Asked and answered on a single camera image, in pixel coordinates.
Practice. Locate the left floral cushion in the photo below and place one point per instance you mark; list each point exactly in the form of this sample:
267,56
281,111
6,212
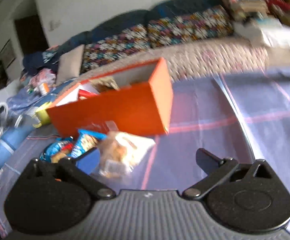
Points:
110,49

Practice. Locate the blue striped blanket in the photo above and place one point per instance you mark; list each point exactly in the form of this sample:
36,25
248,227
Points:
17,118

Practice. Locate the right floral cushion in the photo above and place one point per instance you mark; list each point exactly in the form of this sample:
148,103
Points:
211,23

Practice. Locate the clear bread roll packet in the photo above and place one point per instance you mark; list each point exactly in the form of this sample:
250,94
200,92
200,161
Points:
121,152

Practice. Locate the small framed wall picture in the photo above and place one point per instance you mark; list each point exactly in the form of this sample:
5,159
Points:
7,54

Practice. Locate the yellow green mug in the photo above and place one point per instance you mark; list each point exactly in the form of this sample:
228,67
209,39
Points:
42,115

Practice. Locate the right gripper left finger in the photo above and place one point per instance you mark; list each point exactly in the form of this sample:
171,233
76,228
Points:
80,169

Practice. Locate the blue black wafer packet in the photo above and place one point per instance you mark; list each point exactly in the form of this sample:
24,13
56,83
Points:
61,148

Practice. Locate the pink plastic bag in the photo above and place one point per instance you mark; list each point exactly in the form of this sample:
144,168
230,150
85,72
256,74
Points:
44,76

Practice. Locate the stack of books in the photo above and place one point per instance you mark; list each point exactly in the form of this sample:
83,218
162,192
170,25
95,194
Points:
252,12

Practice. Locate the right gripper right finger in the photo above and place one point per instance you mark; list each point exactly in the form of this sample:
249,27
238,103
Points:
217,170

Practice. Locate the plaid blue tablecloth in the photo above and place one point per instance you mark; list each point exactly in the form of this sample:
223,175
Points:
255,108

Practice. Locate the floral cushion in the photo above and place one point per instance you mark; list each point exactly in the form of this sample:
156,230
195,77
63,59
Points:
211,23
110,49

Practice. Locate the quilted beige sofa cover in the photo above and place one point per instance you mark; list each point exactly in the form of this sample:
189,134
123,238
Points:
192,60

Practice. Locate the blue cookie packet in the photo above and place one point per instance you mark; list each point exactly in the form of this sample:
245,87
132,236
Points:
86,141

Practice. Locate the orange cardboard box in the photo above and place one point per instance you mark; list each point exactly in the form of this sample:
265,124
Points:
136,99

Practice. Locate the beige plain pillow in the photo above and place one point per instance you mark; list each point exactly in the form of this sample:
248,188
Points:
70,64

